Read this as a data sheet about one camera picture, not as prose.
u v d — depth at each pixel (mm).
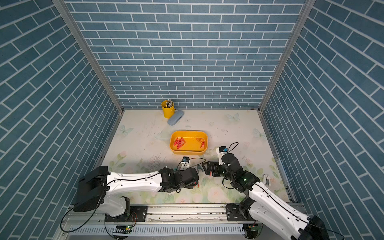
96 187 465
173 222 724
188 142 1019
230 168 597
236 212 737
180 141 999
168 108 1075
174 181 586
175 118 1129
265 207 501
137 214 728
